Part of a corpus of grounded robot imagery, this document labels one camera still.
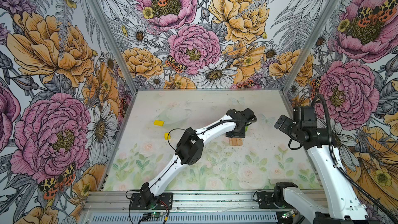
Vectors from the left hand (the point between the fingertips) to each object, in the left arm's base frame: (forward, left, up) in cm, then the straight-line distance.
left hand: (235, 137), depth 91 cm
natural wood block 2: (-2, -4, -3) cm, 5 cm away
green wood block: (+1, -5, +8) cm, 10 cm away
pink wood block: (0, -1, -2) cm, 2 cm away
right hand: (-6, -20, +17) cm, 27 cm away
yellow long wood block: (+14, +47, -5) cm, 49 cm away
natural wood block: (-1, 0, -2) cm, 3 cm away
